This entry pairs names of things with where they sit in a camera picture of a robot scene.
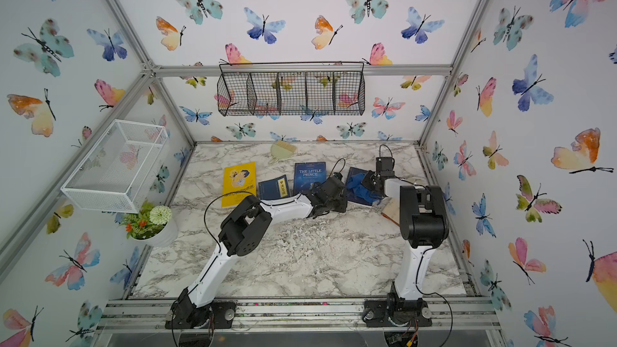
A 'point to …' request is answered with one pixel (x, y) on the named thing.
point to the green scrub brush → (282, 149)
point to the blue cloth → (355, 183)
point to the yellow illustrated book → (239, 182)
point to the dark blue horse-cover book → (351, 194)
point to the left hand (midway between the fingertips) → (351, 201)
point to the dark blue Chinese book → (274, 189)
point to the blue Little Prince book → (306, 174)
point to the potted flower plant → (151, 225)
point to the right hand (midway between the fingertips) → (368, 179)
